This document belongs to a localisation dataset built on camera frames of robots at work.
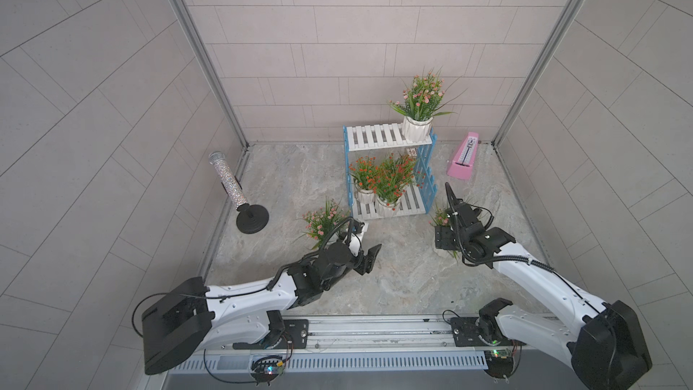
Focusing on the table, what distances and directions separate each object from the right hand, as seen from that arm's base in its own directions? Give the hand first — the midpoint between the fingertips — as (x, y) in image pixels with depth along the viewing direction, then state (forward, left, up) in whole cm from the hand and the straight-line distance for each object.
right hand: (444, 233), depth 85 cm
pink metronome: (+27, -14, +4) cm, 31 cm away
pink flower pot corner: (-5, +3, +9) cm, 11 cm away
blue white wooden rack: (+15, +5, -2) cm, 16 cm away
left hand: (-4, +22, +6) cm, 23 cm away
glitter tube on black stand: (+11, +64, 0) cm, 64 cm away
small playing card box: (+39, +3, -2) cm, 39 cm away
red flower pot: (+18, +24, +11) cm, 32 cm away
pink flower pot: (+3, +38, +7) cm, 39 cm away
